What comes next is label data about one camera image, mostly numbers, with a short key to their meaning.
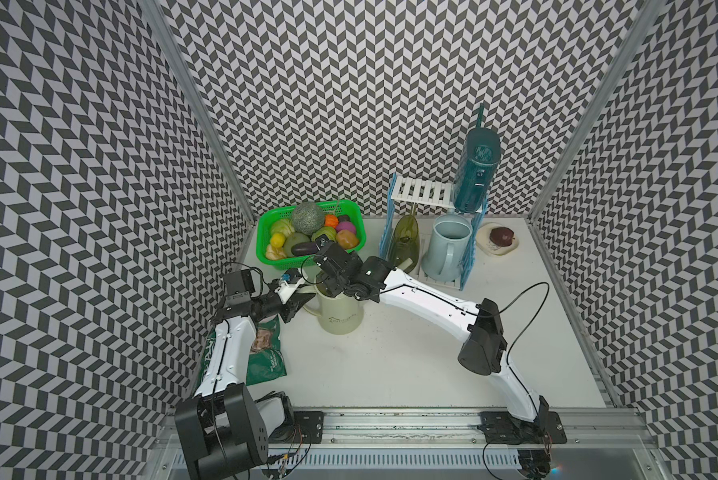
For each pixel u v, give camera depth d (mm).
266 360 788
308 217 1020
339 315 844
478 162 705
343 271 596
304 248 914
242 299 635
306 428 724
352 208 1132
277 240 1014
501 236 1057
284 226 1077
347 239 1020
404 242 997
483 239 1112
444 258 824
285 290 695
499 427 738
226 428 400
